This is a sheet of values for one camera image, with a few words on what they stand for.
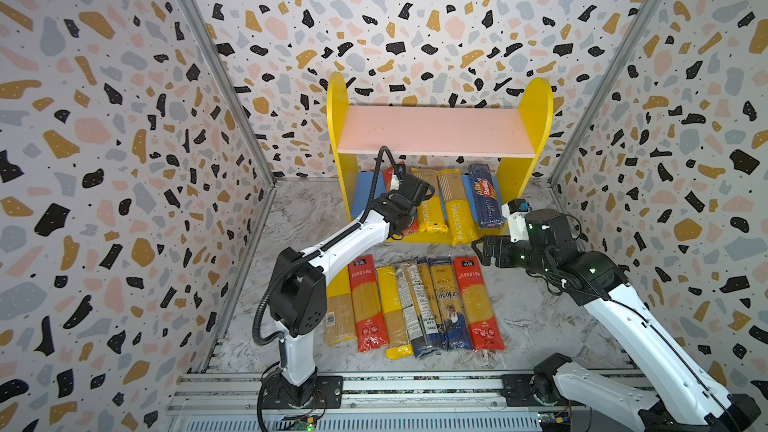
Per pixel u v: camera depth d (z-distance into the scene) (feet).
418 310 2.70
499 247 2.01
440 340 2.61
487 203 3.00
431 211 2.96
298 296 1.54
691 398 1.24
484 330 2.67
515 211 2.03
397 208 2.12
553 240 1.65
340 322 2.74
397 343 2.59
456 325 2.68
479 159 3.96
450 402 2.40
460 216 2.96
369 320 2.72
